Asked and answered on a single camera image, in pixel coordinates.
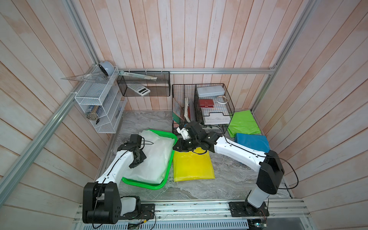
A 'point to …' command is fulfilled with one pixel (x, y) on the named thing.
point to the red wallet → (206, 102)
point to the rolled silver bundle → (93, 116)
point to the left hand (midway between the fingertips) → (139, 161)
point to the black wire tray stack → (213, 107)
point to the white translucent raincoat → (157, 149)
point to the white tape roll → (221, 99)
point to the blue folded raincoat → (257, 142)
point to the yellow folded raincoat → (192, 165)
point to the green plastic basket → (160, 186)
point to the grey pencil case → (206, 91)
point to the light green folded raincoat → (243, 122)
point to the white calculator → (139, 88)
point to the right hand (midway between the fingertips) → (172, 148)
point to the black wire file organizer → (184, 105)
